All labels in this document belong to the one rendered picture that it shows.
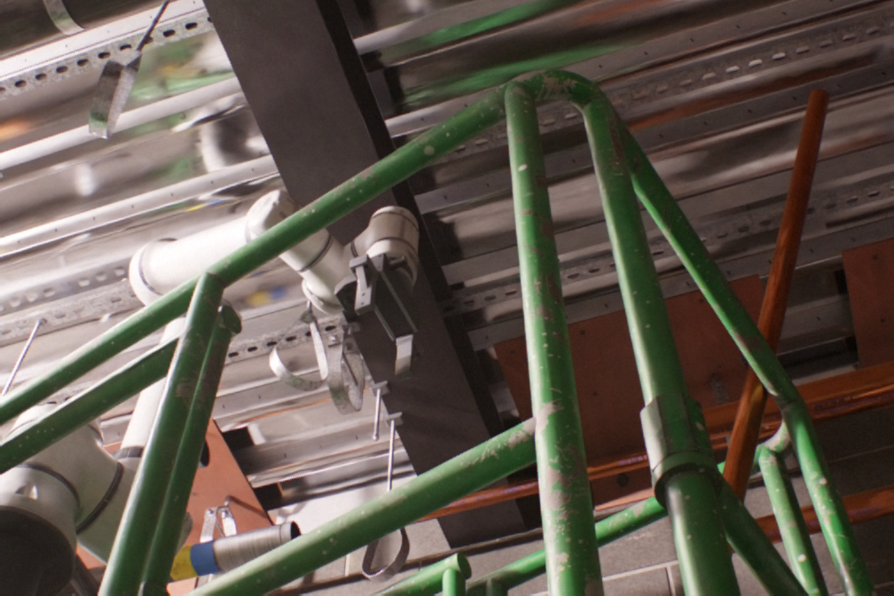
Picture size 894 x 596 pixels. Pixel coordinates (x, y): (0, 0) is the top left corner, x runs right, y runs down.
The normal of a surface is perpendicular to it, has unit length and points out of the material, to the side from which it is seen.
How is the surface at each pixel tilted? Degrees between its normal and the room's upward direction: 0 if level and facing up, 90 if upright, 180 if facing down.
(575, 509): 90
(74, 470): 91
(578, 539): 90
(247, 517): 180
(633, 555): 90
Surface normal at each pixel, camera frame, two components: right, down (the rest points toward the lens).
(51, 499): 0.67, -0.74
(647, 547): -0.31, -0.80
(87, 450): 0.76, -0.56
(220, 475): 0.00, 0.54
